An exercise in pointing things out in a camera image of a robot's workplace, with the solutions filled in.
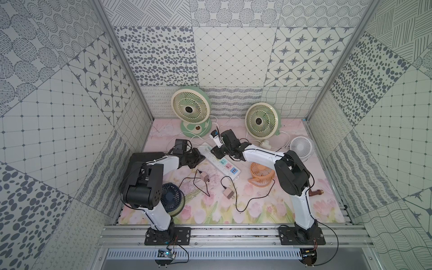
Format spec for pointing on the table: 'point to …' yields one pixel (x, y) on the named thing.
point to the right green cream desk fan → (263, 121)
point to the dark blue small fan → (172, 199)
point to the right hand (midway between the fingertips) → (216, 149)
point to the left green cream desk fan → (192, 106)
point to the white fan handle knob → (265, 144)
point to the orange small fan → (262, 175)
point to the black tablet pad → (143, 157)
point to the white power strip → (225, 165)
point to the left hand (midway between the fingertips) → (204, 153)
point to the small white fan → (304, 147)
